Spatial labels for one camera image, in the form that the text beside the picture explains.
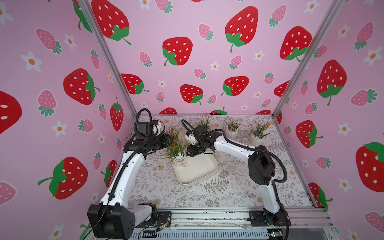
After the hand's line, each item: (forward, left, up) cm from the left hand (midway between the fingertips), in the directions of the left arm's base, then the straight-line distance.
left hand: (171, 139), depth 79 cm
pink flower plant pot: (+11, +1, -9) cm, 14 cm away
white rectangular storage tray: (-6, -13, -21) cm, 26 cm away
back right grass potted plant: (+15, -54, -13) cm, 58 cm away
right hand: (-3, -7, -13) cm, 15 cm away
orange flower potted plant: (0, 0, -12) cm, 12 cm away
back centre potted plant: (+16, -37, -10) cm, 41 cm away
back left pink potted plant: (+20, -19, -9) cm, 29 cm away
